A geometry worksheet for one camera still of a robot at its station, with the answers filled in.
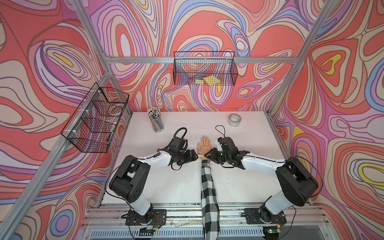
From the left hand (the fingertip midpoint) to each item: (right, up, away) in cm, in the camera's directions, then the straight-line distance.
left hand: (195, 159), depth 90 cm
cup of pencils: (-27, +28, +6) cm, 39 cm away
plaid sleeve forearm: (+7, -21, -20) cm, 30 cm away
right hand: (+6, 0, -3) cm, 7 cm away
